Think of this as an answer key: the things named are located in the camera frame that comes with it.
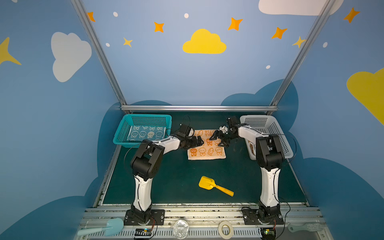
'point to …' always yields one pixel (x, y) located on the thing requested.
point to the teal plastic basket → (120, 138)
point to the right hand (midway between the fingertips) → (214, 140)
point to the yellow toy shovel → (209, 183)
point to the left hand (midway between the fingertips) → (198, 143)
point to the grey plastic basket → (267, 124)
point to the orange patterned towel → (210, 149)
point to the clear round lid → (180, 229)
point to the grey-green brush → (312, 227)
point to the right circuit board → (268, 233)
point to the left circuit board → (143, 232)
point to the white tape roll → (227, 236)
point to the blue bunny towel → (141, 133)
